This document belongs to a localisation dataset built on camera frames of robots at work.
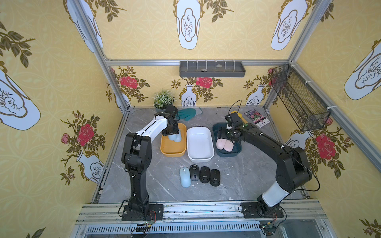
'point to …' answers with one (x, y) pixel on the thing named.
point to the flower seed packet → (259, 119)
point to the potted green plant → (162, 99)
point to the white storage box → (200, 144)
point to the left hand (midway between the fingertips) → (175, 131)
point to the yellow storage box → (170, 148)
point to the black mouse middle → (205, 174)
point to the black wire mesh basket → (307, 113)
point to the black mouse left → (194, 172)
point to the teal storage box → (237, 148)
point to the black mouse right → (215, 177)
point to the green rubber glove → (188, 113)
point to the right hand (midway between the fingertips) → (222, 135)
